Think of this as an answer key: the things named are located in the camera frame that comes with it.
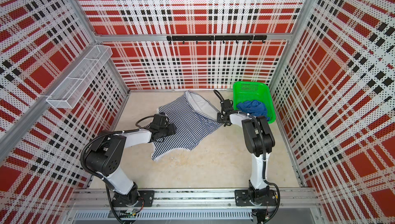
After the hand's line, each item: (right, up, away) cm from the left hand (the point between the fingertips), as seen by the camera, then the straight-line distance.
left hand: (172, 131), depth 97 cm
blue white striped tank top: (+13, +9, +9) cm, 19 cm away
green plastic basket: (+53, +28, +22) cm, 63 cm away
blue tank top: (+55, +15, +8) cm, 57 cm away
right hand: (+32, +8, +5) cm, 34 cm away
